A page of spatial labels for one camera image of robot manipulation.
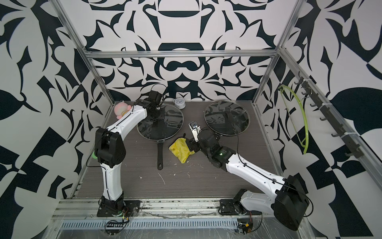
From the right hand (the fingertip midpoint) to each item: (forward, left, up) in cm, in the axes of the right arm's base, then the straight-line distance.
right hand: (193, 132), depth 79 cm
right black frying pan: (+17, -21, -10) cm, 29 cm away
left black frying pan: (-2, +20, -12) cm, 23 cm away
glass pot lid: (+17, -21, -9) cm, 29 cm away
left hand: (+18, +22, -6) cm, 29 cm away
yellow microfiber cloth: (-2, +8, -15) cm, 17 cm away
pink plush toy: (+29, +52, -12) cm, 61 cm away
